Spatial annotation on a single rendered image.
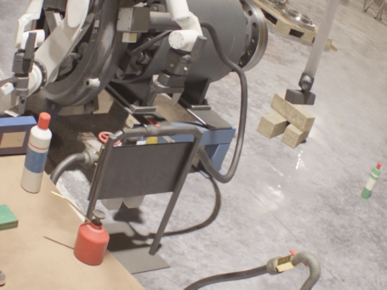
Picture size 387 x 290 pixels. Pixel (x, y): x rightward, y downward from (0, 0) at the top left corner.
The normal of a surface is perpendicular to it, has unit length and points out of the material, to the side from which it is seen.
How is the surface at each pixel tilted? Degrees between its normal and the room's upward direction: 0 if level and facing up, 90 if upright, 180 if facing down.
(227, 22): 61
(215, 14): 54
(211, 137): 90
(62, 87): 90
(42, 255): 0
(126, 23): 90
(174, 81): 90
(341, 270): 0
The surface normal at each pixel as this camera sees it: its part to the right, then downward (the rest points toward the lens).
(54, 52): -0.15, 0.39
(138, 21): 0.68, 0.16
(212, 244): 0.33, -0.85
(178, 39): -0.55, 0.19
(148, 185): 0.60, 0.52
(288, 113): -0.71, 0.07
